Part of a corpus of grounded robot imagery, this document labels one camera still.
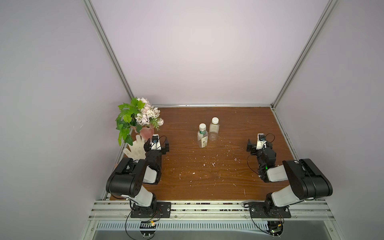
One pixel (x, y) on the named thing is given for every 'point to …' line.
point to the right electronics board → (275, 228)
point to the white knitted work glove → (137, 152)
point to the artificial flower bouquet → (137, 113)
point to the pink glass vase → (146, 133)
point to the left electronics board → (147, 228)
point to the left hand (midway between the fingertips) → (158, 137)
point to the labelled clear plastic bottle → (202, 136)
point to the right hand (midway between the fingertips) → (259, 137)
